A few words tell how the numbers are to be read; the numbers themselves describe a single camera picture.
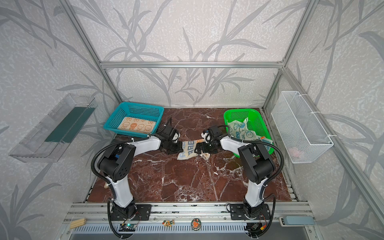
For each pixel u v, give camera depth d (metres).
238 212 0.74
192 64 0.97
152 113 1.12
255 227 0.75
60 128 0.70
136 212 0.72
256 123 1.06
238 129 1.05
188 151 0.94
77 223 0.71
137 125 1.08
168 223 0.71
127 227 0.71
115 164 0.50
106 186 0.82
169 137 0.79
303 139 0.60
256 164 0.49
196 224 0.71
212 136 0.77
